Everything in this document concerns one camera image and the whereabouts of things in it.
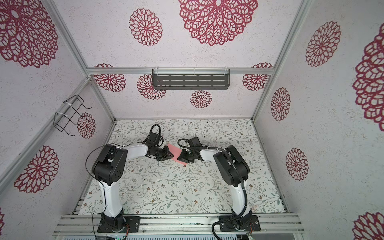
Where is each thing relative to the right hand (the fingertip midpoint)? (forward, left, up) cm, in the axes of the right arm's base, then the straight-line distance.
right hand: (177, 156), depth 96 cm
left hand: (+1, +4, -3) cm, 5 cm away
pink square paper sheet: (+7, +2, -6) cm, 9 cm away
